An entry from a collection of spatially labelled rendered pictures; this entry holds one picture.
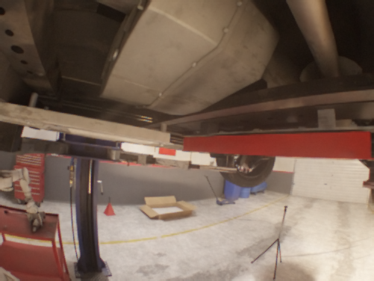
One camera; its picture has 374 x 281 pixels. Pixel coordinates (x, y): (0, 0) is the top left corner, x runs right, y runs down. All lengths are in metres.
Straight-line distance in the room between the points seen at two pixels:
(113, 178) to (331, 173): 8.94
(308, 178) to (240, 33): 8.88
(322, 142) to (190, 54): 0.31
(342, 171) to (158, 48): 8.86
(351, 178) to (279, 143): 8.64
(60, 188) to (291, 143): 4.43
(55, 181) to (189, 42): 4.32
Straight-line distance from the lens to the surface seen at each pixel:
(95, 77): 0.72
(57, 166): 4.36
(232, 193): 6.42
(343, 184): 8.98
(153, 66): 0.35
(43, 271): 1.65
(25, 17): 0.25
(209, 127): 0.55
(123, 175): 4.50
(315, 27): 0.31
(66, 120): 0.44
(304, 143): 0.37
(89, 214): 1.96
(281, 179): 9.42
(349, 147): 0.37
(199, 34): 0.29
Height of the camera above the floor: 1.58
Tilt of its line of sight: 5 degrees up
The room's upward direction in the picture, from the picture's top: 6 degrees clockwise
